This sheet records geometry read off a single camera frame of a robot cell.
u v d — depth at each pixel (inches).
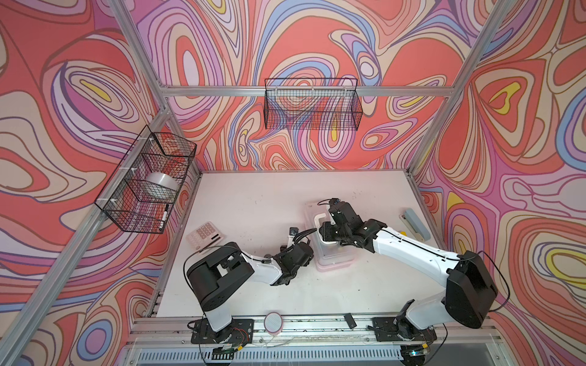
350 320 29.8
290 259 27.7
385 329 28.9
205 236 36.8
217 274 19.0
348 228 24.6
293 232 31.6
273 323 27.7
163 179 28.9
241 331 28.8
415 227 37.6
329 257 30.9
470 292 16.3
